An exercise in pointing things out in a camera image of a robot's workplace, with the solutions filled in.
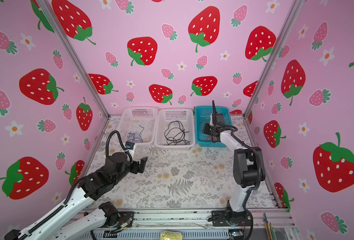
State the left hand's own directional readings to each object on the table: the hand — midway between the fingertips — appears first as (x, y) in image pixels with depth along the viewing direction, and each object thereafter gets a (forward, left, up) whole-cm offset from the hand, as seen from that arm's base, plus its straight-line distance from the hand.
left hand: (140, 155), depth 75 cm
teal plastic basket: (+47, -37, -18) cm, 63 cm away
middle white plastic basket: (+44, -23, -15) cm, 52 cm away
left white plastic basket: (+42, +20, -16) cm, 50 cm away
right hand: (+25, -35, -7) cm, 43 cm away
